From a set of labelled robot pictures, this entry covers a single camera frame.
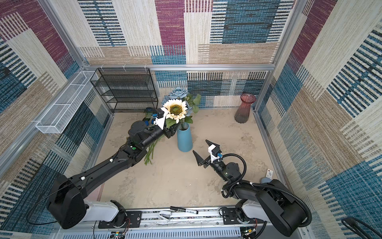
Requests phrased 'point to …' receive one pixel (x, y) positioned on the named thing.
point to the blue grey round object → (265, 179)
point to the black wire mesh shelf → (126, 89)
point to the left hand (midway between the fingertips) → (176, 114)
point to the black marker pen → (184, 209)
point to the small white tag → (269, 174)
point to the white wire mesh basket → (54, 120)
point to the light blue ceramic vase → (184, 137)
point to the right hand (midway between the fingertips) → (200, 146)
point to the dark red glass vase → (242, 112)
